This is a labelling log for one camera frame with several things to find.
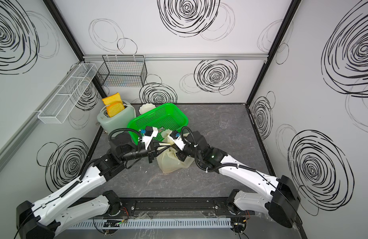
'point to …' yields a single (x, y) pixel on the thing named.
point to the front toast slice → (114, 108)
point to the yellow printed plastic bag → (168, 160)
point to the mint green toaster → (120, 121)
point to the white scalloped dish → (146, 107)
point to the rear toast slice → (112, 98)
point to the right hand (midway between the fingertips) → (173, 144)
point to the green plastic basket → (166, 116)
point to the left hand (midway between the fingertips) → (169, 146)
